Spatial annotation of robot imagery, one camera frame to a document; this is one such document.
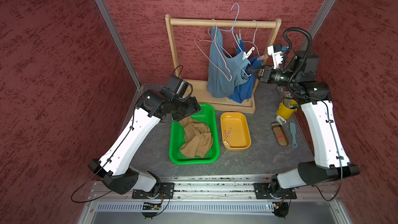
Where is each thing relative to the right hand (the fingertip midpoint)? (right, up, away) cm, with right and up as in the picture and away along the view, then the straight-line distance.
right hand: (248, 73), depth 62 cm
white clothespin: (-6, -36, +24) cm, 44 cm away
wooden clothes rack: (-22, -3, +58) cm, 62 cm away
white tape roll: (+32, -25, +38) cm, 55 cm away
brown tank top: (-21, -32, +19) cm, 43 cm away
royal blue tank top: (+7, -6, +33) cm, 34 cm away
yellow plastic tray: (+3, -34, +29) cm, 45 cm away
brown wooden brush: (+29, -32, +30) cm, 52 cm away
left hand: (-23, -17, +4) cm, 29 cm away
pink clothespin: (-4, -33, +30) cm, 45 cm away
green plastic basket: (-16, -22, +39) cm, 47 cm away
